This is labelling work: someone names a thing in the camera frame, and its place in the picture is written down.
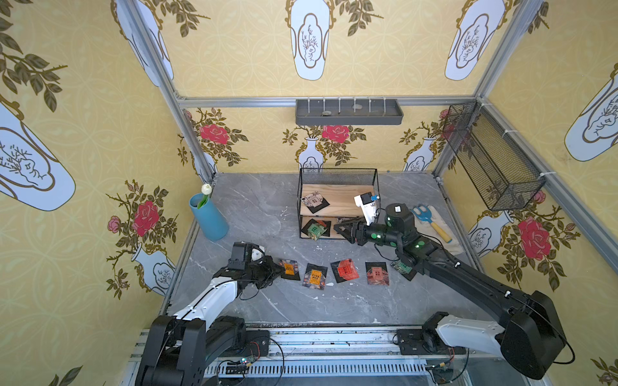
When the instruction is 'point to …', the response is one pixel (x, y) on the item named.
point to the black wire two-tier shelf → (327, 196)
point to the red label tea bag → (344, 270)
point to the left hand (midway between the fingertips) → (283, 268)
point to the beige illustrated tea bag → (315, 202)
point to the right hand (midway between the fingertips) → (333, 230)
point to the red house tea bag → (377, 273)
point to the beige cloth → (427, 228)
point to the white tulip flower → (206, 190)
